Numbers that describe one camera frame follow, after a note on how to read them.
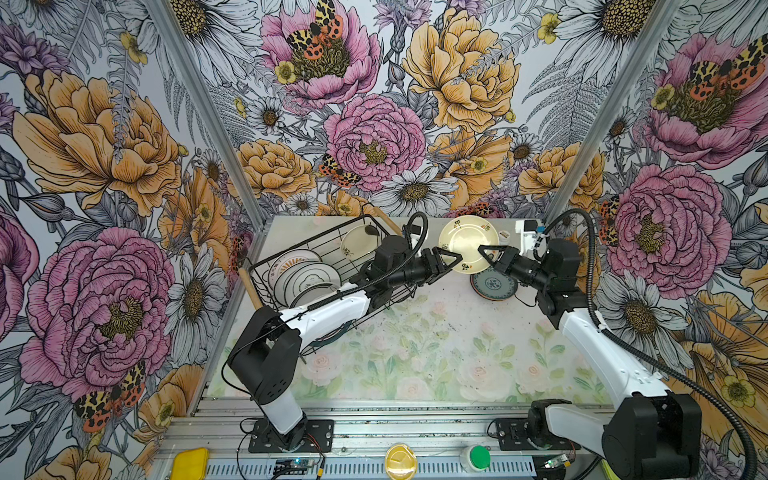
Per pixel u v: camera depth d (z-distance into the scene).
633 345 0.85
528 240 0.72
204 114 0.89
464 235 0.78
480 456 0.64
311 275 0.90
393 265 0.62
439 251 0.70
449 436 0.76
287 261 0.92
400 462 0.70
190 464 0.70
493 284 1.02
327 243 1.02
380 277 0.58
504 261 0.71
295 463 0.71
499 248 0.74
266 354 0.45
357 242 0.99
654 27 0.74
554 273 0.61
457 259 0.73
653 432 0.40
